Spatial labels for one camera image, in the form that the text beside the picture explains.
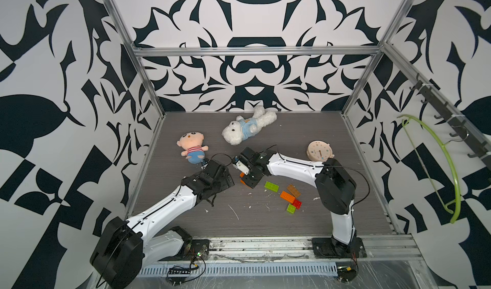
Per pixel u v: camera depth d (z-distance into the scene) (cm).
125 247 39
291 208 83
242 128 102
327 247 74
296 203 85
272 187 89
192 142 97
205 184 62
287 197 87
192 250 73
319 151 100
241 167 82
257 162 66
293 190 89
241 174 80
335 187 50
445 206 61
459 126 55
